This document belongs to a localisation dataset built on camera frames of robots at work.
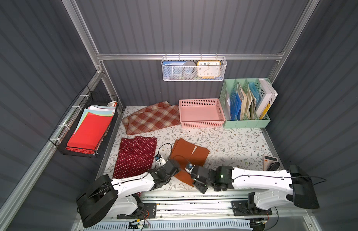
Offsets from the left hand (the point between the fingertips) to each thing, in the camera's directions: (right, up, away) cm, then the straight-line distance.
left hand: (175, 166), depth 86 cm
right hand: (+12, -4, -10) cm, 16 cm away
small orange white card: (+58, +3, +4) cm, 58 cm away
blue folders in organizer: (+44, +40, +21) cm, 63 cm away
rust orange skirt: (+7, +6, +8) cm, 12 cm away
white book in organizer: (+61, +45, +8) cm, 76 cm away
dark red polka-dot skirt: (-27, +4, +6) cm, 28 cm away
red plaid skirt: (-14, +32, +30) cm, 46 cm away
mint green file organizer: (+47, +40, +10) cm, 63 cm away
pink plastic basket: (+20, +34, +31) cm, 51 cm away
